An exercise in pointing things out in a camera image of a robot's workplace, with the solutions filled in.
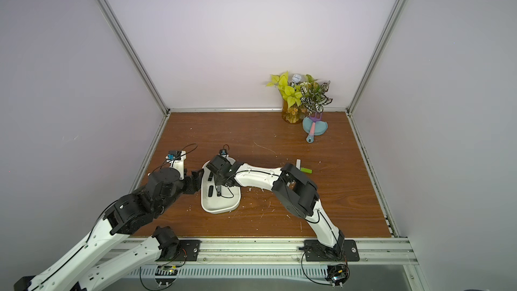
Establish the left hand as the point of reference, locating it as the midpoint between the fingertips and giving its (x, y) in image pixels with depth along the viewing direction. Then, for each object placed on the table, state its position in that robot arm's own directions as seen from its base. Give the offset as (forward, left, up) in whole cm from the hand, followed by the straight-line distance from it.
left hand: (200, 170), depth 70 cm
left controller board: (-28, +13, -26) cm, 40 cm away
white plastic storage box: (-4, 0, -21) cm, 22 cm away
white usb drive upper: (+16, -39, -22) cm, 48 cm away
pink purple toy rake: (+44, -51, -21) cm, 71 cm away
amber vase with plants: (+38, -39, +2) cm, 55 cm away
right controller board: (-27, -49, -24) cm, 61 cm away
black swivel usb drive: (-1, -4, -2) cm, 4 cm away
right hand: (+9, -2, -18) cm, 20 cm away
